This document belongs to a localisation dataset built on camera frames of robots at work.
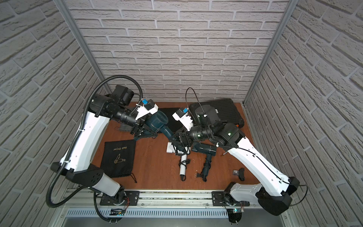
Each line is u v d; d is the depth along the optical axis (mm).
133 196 743
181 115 511
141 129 507
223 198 735
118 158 877
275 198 370
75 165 394
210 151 855
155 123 526
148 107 499
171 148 873
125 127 518
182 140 514
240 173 809
